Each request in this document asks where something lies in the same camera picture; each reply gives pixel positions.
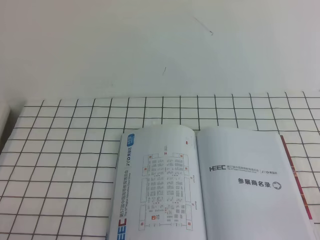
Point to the white HEEC catalogue book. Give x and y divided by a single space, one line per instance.
172 183

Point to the white black-grid tablecloth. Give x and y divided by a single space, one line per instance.
57 165

